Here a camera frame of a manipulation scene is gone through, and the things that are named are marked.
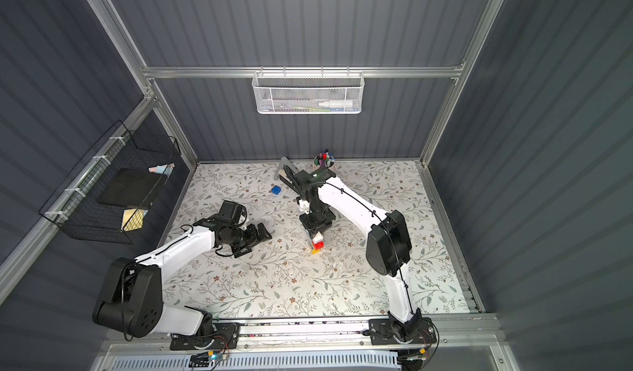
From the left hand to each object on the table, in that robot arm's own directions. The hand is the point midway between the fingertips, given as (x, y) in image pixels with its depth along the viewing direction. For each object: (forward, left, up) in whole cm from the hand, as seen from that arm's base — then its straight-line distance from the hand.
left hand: (265, 243), depth 87 cm
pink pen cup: (+34, -25, +4) cm, 42 cm away
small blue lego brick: (+28, 0, -5) cm, 29 cm away
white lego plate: (-2, -19, +8) cm, 21 cm away
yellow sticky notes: (-7, +27, +28) cm, 39 cm away
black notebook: (+9, +39, +21) cm, 45 cm away
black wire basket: (-4, +43, +28) cm, 52 cm away
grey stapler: (+46, -2, -4) cm, 46 cm away
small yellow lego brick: (-1, -17, -6) cm, 18 cm away
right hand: (-1, -18, +6) cm, 19 cm away
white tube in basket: (+44, -26, +28) cm, 59 cm away
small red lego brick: (-3, -19, +5) cm, 20 cm away
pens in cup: (+36, -22, +7) cm, 43 cm away
